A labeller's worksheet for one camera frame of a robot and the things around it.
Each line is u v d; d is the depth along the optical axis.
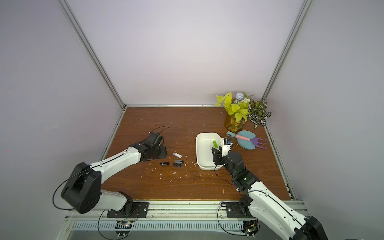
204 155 0.90
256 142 0.98
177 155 0.93
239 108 0.85
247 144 0.98
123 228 0.72
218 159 0.70
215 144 0.97
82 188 0.42
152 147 0.68
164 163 0.88
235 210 0.72
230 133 1.01
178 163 0.90
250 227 0.70
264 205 0.50
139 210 0.73
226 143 0.68
